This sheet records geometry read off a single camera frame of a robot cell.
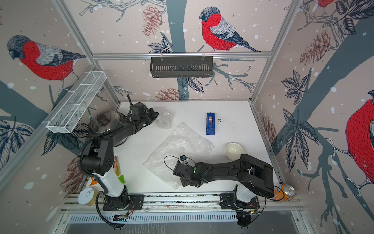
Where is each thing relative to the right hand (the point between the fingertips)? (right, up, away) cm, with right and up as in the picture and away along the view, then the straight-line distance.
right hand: (184, 177), depth 82 cm
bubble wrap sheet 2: (-3, +19, +13) cm, 23 cm away
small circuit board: (-32, -15, -11) cm, 37 cm away
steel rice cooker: (-47, +33, +3) cm, 57 cm away
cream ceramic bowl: (+30, +13, +8) cm, 34 cm away
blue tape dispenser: (+18, +29, +19) cm, 39 cm away
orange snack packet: (-52, -2, -1) cm, 52 cm away
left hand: (-16, +40, +13) cm, 45 cm away
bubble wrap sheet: (-14, +32, +15) cm, 38 cm away
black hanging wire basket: (-3, +72, +25) cm, 76 cm away
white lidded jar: (-49, -5, -11) cm, 50 cm away
